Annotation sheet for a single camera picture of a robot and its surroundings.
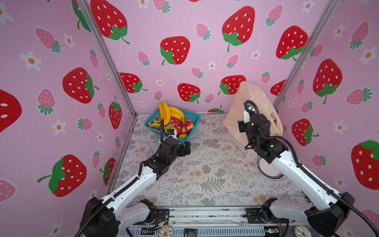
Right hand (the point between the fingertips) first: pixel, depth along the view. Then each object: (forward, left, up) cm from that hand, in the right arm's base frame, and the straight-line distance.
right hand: (246, 113), depth 71 cm
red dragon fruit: (+14, +42, -27) cm, 51 cm away
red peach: (+14, +32, -28) cm, 45 cm away
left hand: (-10, +31, -17) cm, 36 cm away
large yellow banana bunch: (+19, +51, -22) cm, 59 cm away
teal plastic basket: (+20, +60, -26) cm, 68 cm away
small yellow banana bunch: (+22, +43, -24) cm, 54 cm away
